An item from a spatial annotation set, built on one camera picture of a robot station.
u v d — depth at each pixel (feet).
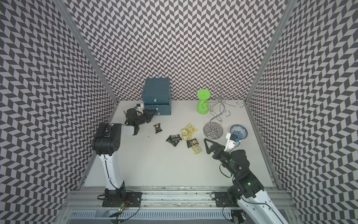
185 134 3.22
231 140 2.10
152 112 3.13
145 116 2.99
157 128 3.30
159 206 2.37
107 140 1.88
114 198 2.19
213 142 2.08
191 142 3.07
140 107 3.14
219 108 2.69
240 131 3.21
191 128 3.29
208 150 2.07
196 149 2.93
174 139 3.03
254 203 1.58
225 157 2.00
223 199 2.42
